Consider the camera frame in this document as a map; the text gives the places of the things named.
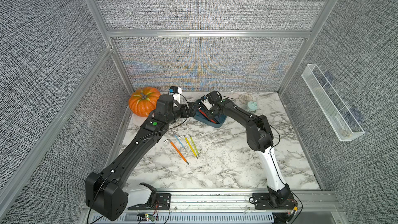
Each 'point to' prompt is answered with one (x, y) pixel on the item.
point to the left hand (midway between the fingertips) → (194, 103)
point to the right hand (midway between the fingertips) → (209, 107)
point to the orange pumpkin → (142, 100)
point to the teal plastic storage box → (200, 118)
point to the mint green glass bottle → (252, 107)
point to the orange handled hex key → (176, 150)
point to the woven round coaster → (245, 98)
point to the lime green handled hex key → (195, 146)
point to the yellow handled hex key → (189, 145)
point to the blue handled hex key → (179, 141)
